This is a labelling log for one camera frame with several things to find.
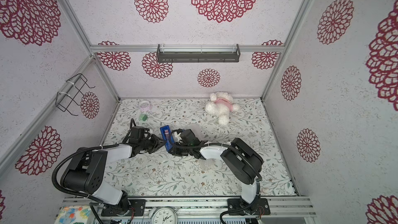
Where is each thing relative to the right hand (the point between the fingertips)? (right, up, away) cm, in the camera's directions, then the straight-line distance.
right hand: (166, 151), depth 85 cm
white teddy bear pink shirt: (+34, +26, +20) cm, 47 cm away
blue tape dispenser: (-2, +10, +9) cm, 14 cm away
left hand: (-1, +4, +8) cm, 9 cm away
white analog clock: (+3, -25, -16) cm, 30 cm away
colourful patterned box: (-37, -24, -17) cm, 47 cm away
